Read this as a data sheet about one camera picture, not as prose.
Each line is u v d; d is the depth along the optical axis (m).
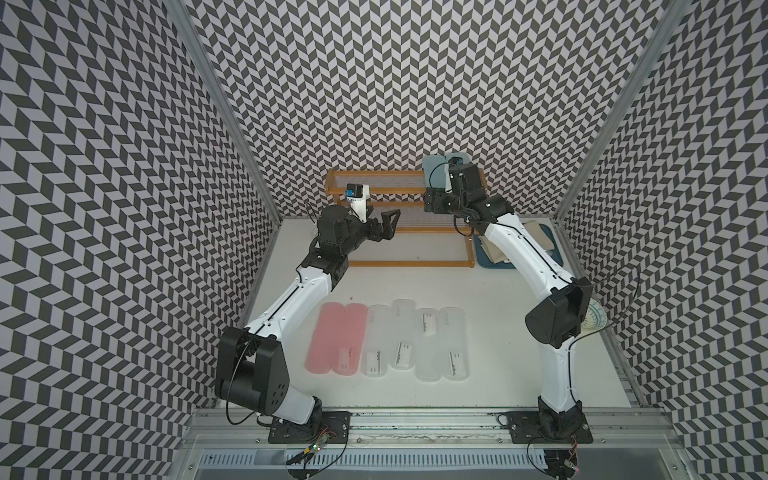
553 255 1.05
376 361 0.82
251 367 0.42
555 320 0.51
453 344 0.87
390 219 0.70
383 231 0.71
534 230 1.13
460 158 0.74
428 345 0.87
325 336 0.89
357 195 0.67
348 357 0.82
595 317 0.89
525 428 0.73
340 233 0.63
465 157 0.99
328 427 0.72
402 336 0.89
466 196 0.63
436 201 0.77
